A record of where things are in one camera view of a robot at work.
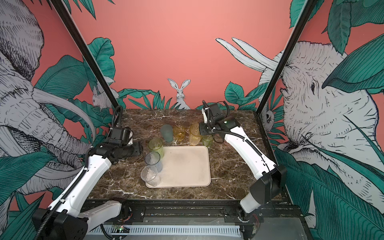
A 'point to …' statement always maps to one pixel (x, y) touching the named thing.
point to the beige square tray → (185, 166)
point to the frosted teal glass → (167, 132)
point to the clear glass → (149, 174)
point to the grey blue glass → (153, 158)
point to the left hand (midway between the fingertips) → (137, 146)
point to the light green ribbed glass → (156, 145)
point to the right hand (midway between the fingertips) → (199, 126)
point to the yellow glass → (180, 133)
